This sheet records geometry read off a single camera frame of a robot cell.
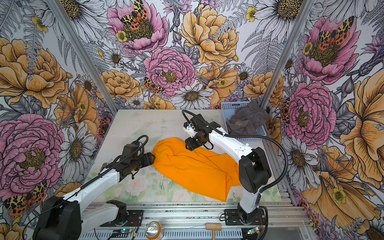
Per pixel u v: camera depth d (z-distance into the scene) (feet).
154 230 2.02
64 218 1.31
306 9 2.38
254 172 1.53
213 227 2.30
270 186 1.60
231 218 2.42
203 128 2.05
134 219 2.40
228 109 4.02
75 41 2.72
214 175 2.73
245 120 3.57
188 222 2.45
